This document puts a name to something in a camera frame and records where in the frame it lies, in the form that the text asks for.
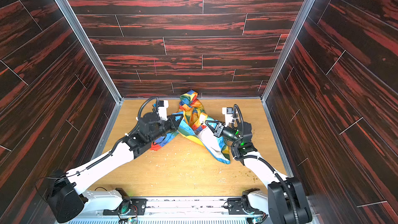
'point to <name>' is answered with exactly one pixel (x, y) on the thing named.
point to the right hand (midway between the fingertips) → (207, 120)
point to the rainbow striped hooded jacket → (193, 126)
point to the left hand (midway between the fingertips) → (185, 116)
